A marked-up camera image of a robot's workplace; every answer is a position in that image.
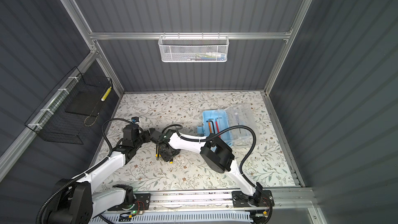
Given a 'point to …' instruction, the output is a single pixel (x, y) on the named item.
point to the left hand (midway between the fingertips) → (146, 130)
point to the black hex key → (213, 125)
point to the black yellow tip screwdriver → (171, 162)
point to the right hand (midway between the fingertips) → (170, 158)
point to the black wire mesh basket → (69, 114)
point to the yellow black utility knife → (157, 154)
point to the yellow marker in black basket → (105, 94)
